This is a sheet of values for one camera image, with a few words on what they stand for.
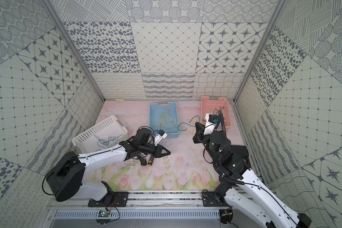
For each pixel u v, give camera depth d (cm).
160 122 107
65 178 42
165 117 109
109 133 99
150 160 86
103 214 71
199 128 62
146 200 76
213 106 113
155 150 71
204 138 57
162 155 74
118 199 73
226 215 73
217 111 111
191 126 69
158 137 76
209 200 73
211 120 55
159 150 72
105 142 95
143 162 86
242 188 46
